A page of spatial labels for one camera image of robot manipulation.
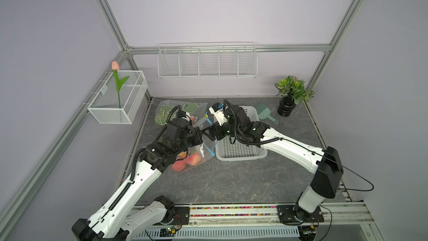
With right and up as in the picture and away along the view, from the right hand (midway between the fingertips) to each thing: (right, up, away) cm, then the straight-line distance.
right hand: (207, 127), depth 75 cm
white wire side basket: (-46, +10, +2) cm, 47 cm away
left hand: (-1, -2, -4) cm, 5 cm away
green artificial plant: (+46, +21, +16) cm, 53 cm away
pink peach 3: (-11, +4, +27) cm, 30 cm away
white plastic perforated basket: (+12, -14, +19) cm, 27 cm away
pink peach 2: (-15, -20, +8) cm, 26 cm away
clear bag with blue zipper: (0, -9, -4) cm, 10 cm away
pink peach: (-6, -14, 0) cm, 15 cm away
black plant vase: (+48, +11, +29) cm, 57 cm away
